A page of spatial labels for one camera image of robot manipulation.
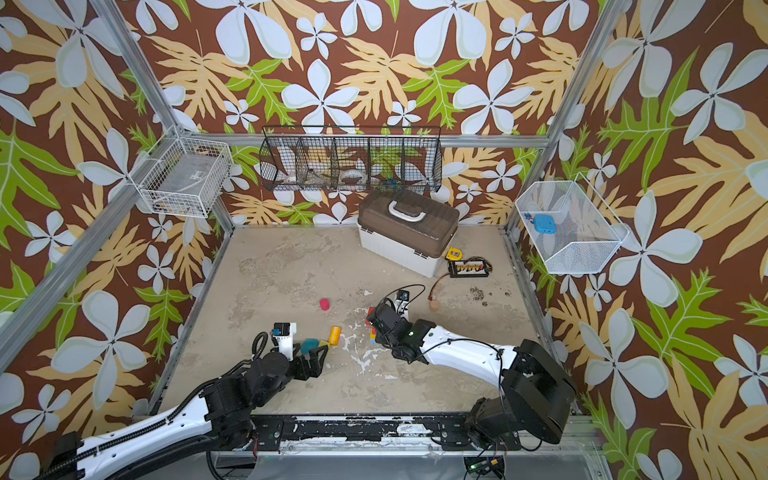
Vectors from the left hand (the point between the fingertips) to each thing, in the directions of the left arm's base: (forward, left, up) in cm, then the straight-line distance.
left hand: (315, 345), depth 79 cm
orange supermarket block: (+7, -4, -9) cm, 12 cm away
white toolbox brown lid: (+35, -26, +9) cm, 44 cm away
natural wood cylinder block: (+16, -35, -8) cm, 40 cm away
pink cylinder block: (+17, +1, -9) cm, 20 cm away
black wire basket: (+54, -20, +22) cm, 62 cm away
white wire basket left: (+41, +39, +24) cm, 61 cm away
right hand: (+6, -18, -3) cm, 19 cm away
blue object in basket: (+30, -65, +17) cm, 74 cm away
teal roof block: (+4, +4, -8) cm, 10 cm away
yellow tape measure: (+38, -45, -8) cm, 60 cm away
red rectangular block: (+15, -14, -9) cm, 22 cm away
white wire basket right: (+26, -72, +18) cm, 78 cm away
